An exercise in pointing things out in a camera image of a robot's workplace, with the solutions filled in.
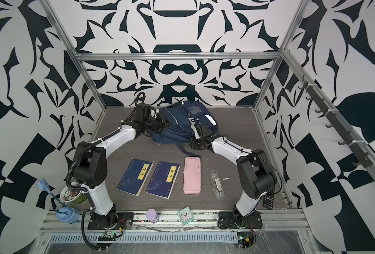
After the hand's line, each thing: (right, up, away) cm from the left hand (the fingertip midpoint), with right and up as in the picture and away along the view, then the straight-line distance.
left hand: (172, 118), depth 88 cm
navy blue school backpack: (+5, -7, +3) cm, 9 cm away
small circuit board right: (+34, -55, -18) cm, 67 cm away
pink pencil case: (+11, -31, -2) cm, 33 cm away
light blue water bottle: (-44, -42, -20) cm, 64 cm away
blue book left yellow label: (-20, -32, -1) cm, 38 cm away
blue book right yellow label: (-5, -33, -1) cm, 33 cm away
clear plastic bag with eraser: (+24, -35, -4) cm, 43 cm away
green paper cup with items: (-42, -36, -17) cm, 57 cm away
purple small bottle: (-7, -42, -20) cm, 47 cm away
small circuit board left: (-28, -54, -16) cm, 63 cm away
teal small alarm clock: (+8, -46, -14) cm, 48 cm away
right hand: (+11, -13, +5) cm, 18 cm away
